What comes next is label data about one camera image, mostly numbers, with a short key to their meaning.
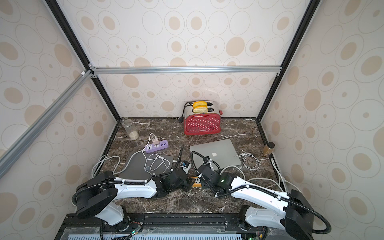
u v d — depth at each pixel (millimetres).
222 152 1016
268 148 924
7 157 509
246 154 964
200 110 979
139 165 931
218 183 552
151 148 998
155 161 944
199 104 1000
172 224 748
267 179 872
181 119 1166
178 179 643
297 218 394
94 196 440
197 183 846
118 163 946
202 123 1003
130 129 989
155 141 972
